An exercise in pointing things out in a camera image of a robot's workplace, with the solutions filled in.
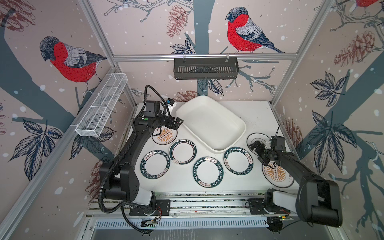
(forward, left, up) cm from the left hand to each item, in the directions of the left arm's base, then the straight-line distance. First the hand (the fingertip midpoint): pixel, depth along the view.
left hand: (175, 117), depth 82 cm
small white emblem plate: (-3, -56, -23) cm, 61 cm away
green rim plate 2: (-18, +13, -24) cm, 32 cm away
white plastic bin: (+13, -22, -22) cm, 34 cm away
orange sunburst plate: (+3, +10, -23) cm, 25 cm away
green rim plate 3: (-16, -38, -25) cm, 48 cm away
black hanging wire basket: (+42, -21, +4) cm, 47 cm away
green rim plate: (-10, -3, -22) cm, 25 cm away
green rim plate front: (-23, -19, -24) cm, 38 cm away
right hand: (-12, -47, -19) cm, 52 cm away
